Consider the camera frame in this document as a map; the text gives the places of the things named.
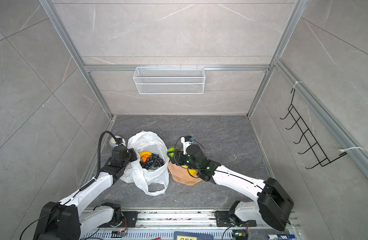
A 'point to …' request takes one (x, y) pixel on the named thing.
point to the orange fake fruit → (144, 158)
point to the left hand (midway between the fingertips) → (131, 147)
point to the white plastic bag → (150, 142)
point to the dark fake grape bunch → (153, 161)
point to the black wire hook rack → (314, 148)
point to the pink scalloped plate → (180, 174)
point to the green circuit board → (239, 234)
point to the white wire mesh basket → (169, 80)
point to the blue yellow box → (191, 235)
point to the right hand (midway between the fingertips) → (171, 153)
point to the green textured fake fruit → (171, 149)
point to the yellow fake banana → (145, 152)
